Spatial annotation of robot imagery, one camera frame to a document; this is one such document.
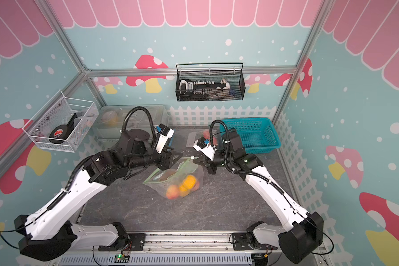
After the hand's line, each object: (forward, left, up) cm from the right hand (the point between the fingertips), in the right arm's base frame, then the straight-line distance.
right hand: (195, 160), depth 70 cm
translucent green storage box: (+32, +50, -5) cm, 60 cm away
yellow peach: (-3, +4, -15) cm, 15 cm away
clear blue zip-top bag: (+32, +4, -20) cm, 38 cm away
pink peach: (+33, -5, -20) cm, 38 cm away
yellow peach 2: (-4, +7, -20) cm, 22 cm away
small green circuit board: (-32, +35, -30) cm, 56 cm away
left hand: (-2, +7, +7) cm, 10 cm away
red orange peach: (-7, +12, -15) cm, 21 cm away
